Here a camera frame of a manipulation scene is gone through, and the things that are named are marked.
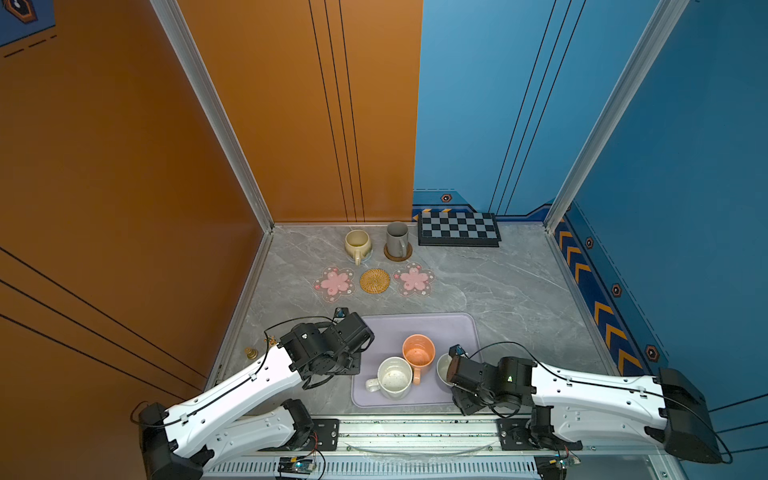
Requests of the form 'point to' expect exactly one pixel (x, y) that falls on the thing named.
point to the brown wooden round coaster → (398, 259)
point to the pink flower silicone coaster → (414, 280)
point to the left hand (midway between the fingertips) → (355, 357)
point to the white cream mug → (394, 378)
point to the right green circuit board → (553, 466)
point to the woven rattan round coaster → (374, 281)
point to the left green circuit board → (296, 464)
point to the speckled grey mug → (397, 238)
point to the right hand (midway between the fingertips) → (460, 402)
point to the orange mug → (418, 351)
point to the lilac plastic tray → (390, 330)
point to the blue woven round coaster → (363, 260)
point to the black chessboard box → (458, 229)
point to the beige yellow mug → (357, 243)
